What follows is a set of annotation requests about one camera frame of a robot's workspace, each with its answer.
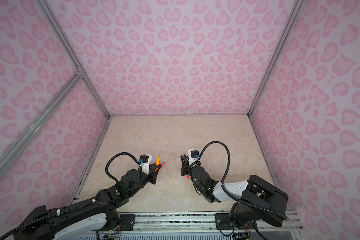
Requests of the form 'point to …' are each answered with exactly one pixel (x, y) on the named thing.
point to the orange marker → (158, 162)
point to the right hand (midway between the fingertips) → (181, 155)
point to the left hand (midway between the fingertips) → (161, 163)
